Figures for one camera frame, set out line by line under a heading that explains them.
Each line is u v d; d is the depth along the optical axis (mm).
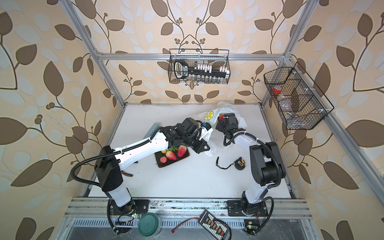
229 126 739
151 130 1006
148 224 620
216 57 911
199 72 829
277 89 872
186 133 618
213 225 685
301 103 733
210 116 788
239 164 865
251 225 709
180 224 706
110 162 500
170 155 871
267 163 478
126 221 735
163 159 880
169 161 886
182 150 902
